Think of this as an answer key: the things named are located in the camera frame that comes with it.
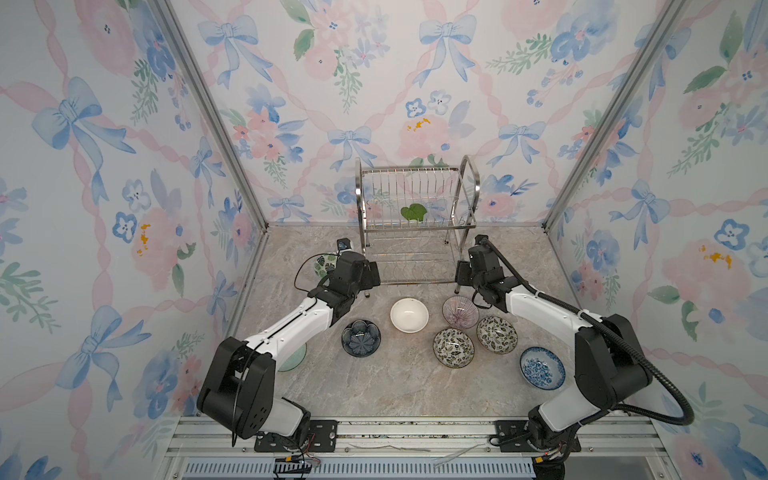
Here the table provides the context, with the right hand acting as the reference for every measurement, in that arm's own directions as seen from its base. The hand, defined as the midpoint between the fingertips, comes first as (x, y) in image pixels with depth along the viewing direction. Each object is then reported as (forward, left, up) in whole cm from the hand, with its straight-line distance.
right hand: (466, 264), depth 92 cm
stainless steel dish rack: (+4, +17, +14) cm, 23 cm away
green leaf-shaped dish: (+8, +16, +15) cm, 23 cm away
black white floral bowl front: (-22, +5, -12) cm, 25 cm away
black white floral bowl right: (-18, -9, -12) cm, 23 cm away
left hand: (-4, +31, +4) cm, 32 cm away
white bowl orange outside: (-12, +17, -10) cm, 24 cm away
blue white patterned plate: (-27, -20, -12) cm, 36 cm away
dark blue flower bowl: (-19, +32, -11) cm, 39 cm away
